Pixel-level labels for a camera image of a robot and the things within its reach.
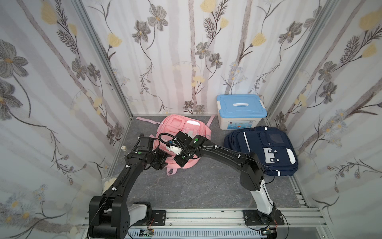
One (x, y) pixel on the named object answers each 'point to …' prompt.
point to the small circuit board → (144, 232)
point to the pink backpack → (172, 124)
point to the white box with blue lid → (239, 111)
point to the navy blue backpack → (276, 152)
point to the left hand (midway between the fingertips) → (172, 156)
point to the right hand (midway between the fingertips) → (178, 157)
